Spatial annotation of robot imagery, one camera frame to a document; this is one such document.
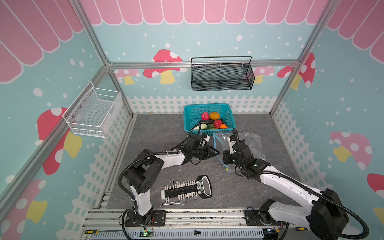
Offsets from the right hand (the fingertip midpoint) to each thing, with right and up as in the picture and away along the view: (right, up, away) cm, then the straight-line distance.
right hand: (222, 151), depth 83 cm
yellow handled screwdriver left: (-62, -36, -12) cm, 73 cm away
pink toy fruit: (-8, +22, +29) cm, 38 cm away
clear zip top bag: (+23, +4, +12) cm, 27 cm away
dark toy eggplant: (-7, +18, +27) cm, 33 cm away
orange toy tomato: (+4, +14, +20) cm, 25 cm away
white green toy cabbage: (-9, +15, +25) cm, 31 cm away
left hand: (-2, -3, +3) cm, 5 cm away
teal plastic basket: (-18, +23, +33) cm, 44 cm away
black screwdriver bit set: (-23, -22, -1) cm, 32 cm away
